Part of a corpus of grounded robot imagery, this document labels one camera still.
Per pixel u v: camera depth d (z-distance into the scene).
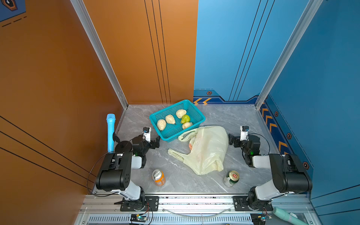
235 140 0.84
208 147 0.84
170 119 1.05
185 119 1.04
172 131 1.02
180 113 1.07
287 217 0.67
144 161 0.71
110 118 0.79
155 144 0.85
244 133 0.81
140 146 0.74
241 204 0.72
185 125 0.99
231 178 0.73
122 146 0.96
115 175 0.45
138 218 0.70
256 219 0.71
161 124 1.02
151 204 0.74
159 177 0.72
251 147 0.71
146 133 0.81
